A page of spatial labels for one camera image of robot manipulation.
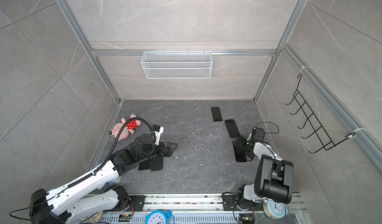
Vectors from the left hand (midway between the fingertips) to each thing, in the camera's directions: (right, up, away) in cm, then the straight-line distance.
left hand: (173, 142), depth 74 cm
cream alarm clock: (+49, -31, -6) cm, 58 cm away
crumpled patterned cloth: (-36, -33, -7) cm, 49 cm away
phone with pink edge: (+28, +14, +37) cm, 49 cm away
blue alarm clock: (-6, -34, -6) cm, 35 cm away
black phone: (-11, -15, +12) cm, 22 cm away
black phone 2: (+38, +4, +30) cm, 48 cm away
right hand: (+41, -5, +18) cm, 46 cm away
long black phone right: (+37, -7, +9) cm, 39 cm away
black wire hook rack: (+63, +8, -13) cm, 65 cm away
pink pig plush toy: (-32, +6, +24) cm, 41 cm away
